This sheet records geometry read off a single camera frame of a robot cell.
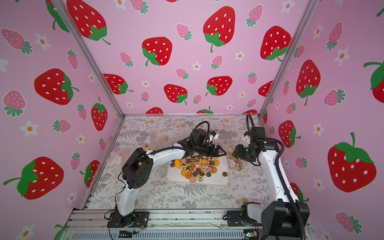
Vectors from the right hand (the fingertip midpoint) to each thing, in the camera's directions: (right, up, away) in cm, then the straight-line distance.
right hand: (235, 154), depth 79 cm
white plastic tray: (-11, -12, +11) cm, 20 cm away
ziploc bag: (+2, -6, +6) cm, 9 cm away
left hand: (-5, -1, +3) cm, 6 cm away
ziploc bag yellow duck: (-48, +6, +19) cm, 52 cm away
